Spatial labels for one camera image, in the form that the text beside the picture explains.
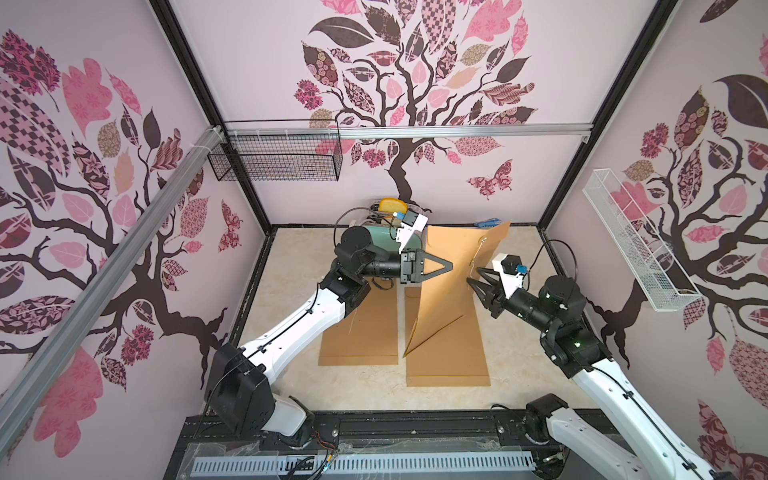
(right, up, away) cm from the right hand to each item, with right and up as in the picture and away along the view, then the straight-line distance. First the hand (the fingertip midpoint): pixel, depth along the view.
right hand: (474, 278), depth 69 cm
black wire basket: (-73, +54, +68) cm, 114 cm away
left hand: (-8, +2, -11) cm, 14 cm away
